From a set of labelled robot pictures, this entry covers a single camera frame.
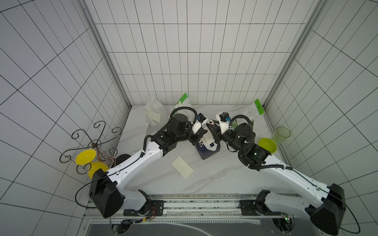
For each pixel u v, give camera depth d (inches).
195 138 24.5
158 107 38.2
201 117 23.6
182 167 34.3
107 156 37.6
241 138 20.3
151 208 28.5
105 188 15.1
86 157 23.0
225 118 22.1
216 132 24.0
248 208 28.6
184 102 36.3
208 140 29.0
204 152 31.0
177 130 21.7
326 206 14.9
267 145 37.2
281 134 34.4
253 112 35.2
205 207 29.4
